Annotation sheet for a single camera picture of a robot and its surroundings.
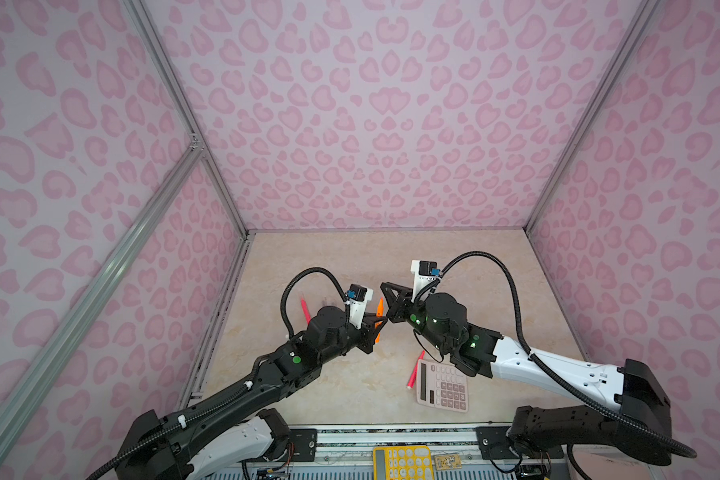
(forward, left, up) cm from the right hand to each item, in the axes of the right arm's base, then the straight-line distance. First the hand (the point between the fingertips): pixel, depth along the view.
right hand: (380, 285), depth 69 cm
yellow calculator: (-31, -5, -27) cm, 42 cm away
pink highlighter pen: (-12, -9, -27) cm, 30 cm away
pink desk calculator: (-14, -17, -27) cm, 35 cm away
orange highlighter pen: (-4, 0, -5) cm, 7 cm away
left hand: (-4, -2, -7) cm, 8 cm away
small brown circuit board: (-31, -16, -27) cm, 44 cm away
